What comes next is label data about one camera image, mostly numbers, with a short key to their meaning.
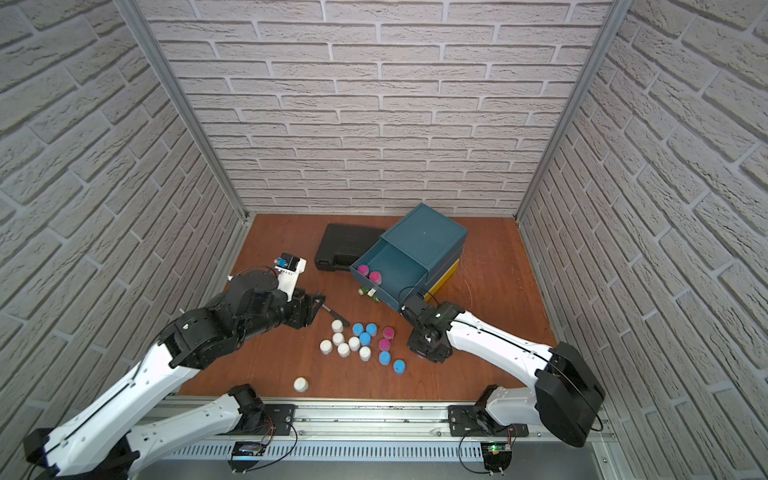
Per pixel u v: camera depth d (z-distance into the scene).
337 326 0.87
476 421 0.66
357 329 0.87
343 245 1.04
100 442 0.39
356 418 0.76
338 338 0.85
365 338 0.85
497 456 0.70
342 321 0.89
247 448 0.70
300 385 0.77
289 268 0.56
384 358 0.82
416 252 0.81
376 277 0.81
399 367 0.80
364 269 0.83
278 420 0.73
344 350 0.83
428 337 0.57
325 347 0.83
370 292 0.78
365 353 0.82
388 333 0.86
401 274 0.82
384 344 0.85
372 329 0.87
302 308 0.57
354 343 0.85
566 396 0.41
